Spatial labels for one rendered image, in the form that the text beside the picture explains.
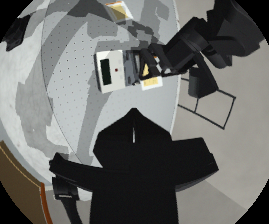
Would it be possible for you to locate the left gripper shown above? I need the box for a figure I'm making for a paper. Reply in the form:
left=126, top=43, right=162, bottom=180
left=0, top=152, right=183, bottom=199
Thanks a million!
left=138, top=31, right=200, bottom=81

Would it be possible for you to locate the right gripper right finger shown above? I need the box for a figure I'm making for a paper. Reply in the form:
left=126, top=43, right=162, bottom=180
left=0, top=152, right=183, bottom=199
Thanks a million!
left=134, top=108, right=172, bottom=142

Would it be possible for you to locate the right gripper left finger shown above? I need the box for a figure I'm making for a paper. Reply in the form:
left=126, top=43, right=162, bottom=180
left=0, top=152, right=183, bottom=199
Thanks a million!
left=96, top=108, right=134, bottom=142

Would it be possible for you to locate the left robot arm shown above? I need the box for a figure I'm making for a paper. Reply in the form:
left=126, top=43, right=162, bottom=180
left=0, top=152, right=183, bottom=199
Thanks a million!
left=1, top=0, right=265, bottom=99

